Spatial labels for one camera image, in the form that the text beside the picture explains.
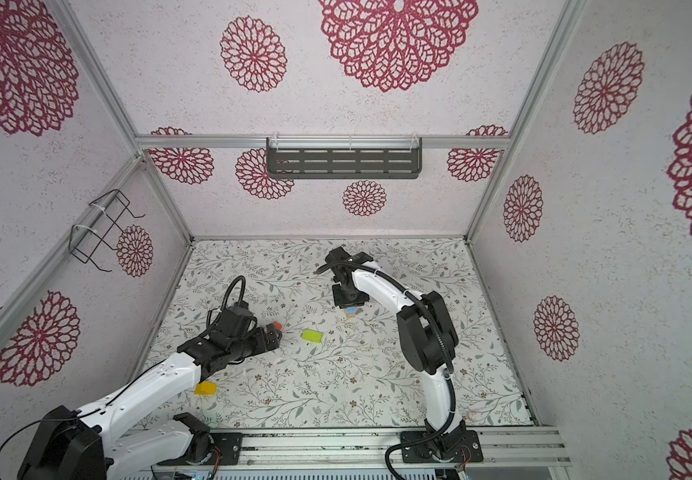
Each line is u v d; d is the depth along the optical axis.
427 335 0.52
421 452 0.75
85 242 0.73
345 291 0.79
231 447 0.73
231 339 0.64
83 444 0.39
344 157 0.93
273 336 0.76
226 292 0.66
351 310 0.99
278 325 0.97
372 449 0.77
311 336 0.95
